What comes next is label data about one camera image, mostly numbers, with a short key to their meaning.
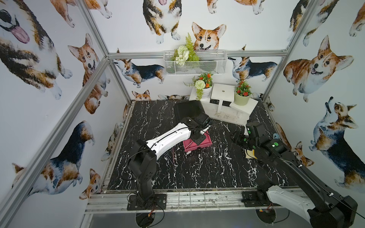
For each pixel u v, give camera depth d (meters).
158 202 0.74
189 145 0.84
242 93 0.89
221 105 1.05
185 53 0.78
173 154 0.90
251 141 0.63
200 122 0.65
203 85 0.87
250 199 0.74
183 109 0.95
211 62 0.92
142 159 0.45
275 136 0.97
